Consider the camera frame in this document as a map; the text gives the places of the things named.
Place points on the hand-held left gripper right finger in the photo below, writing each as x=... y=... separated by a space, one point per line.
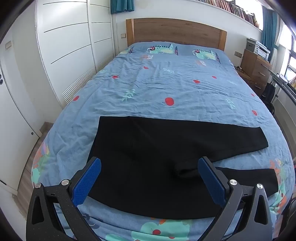
x=211 y=180

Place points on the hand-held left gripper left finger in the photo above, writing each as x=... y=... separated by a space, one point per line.
x=89 y=178

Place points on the black pants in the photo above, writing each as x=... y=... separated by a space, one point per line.
x=150 y=150

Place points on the black backpack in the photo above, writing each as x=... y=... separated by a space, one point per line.
x=271 y=107

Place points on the white door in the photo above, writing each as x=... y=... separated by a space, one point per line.
x=16 y=104

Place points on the black bag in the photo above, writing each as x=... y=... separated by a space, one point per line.
x=268 y=92

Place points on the blue printed bed cover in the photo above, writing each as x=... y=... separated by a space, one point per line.
x=161 y=81

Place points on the desk with metal edge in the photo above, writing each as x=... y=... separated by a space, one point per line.
x=283 y=83

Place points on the wooden dresser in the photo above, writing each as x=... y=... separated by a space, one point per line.
x=256 y=67

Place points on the white wardrobe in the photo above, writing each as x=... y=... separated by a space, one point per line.
x=69 y=46

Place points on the white printer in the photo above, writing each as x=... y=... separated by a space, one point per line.
x=260 y=49

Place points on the wooden headboard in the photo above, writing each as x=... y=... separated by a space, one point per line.
x=175 y=32

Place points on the long teal curtain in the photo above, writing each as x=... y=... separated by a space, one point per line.
x=269 y=27

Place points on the row of books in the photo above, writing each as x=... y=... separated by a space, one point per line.
x=240 y=10

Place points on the short teal curtain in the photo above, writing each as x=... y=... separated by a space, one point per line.
x=122 y=5

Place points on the beige light switch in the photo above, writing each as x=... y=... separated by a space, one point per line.
x=8 y=45

